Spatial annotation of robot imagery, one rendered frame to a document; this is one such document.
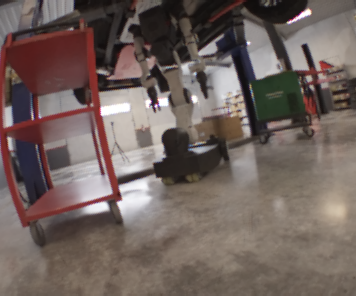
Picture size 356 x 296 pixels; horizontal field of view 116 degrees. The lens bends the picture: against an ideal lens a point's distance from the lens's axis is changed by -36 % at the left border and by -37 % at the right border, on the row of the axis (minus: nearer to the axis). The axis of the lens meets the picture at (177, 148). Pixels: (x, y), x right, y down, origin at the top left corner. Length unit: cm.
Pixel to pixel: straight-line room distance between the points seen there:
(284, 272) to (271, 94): 188
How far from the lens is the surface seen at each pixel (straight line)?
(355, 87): 757
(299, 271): 41
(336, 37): 1046
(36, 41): 90
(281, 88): 209
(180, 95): 143
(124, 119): 1096
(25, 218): 79
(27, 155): 168
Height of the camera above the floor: 30
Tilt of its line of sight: 4 degrees down
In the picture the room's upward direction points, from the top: 12 degrees counter-clockwise
